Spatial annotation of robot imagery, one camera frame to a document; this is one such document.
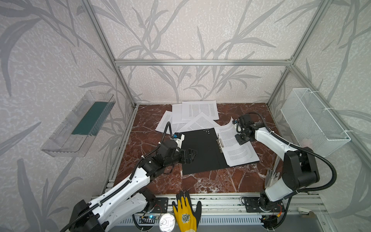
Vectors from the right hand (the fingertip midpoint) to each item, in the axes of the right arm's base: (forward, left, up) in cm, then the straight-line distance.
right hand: (242, 133), depth 92 cm
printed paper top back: (+28, +34, -8) cm, 45 cm away
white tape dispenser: (-42, -24, -7) cm, 49 cm away
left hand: (-15, +32, +9) cm, 36 cm away
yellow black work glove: (-45, +34, -5) cm, 57 cm away
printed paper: (+20, +52, -8) cm, 57 cm away
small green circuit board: (-45, +55, -10) cm, 71 cm away
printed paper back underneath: (+25, +46, -9) cm, 53 cm away
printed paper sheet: (-11, +2, -8) cm, 14 cm away
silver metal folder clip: (-3, +14, -7) cm, 16 cm away
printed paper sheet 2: (+6, +8, -9) cm, 13 cm away
